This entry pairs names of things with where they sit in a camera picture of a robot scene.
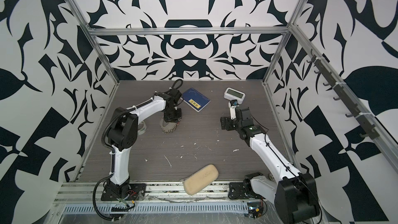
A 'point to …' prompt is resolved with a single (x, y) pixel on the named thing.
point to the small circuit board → (255, 209)
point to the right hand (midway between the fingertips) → (229, 116)
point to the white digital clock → (231, 94)
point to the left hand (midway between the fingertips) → (180, 118)
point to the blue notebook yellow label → (195, 99)
